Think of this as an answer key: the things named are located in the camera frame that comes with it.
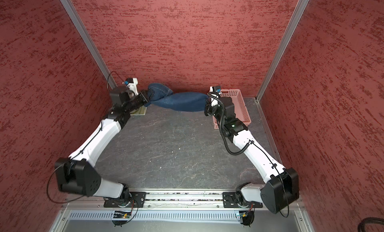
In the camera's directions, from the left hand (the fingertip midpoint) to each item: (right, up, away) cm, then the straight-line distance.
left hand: (155, 94), depth 79 cm
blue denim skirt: (+6, -3, -5) cm, 8 cm away
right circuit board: (+47, -61, -7) cm, 78 cm away
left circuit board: (-15, -61, -7) cm, 63 cm away
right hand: (+27, -4, -3) cm, 27 cm away
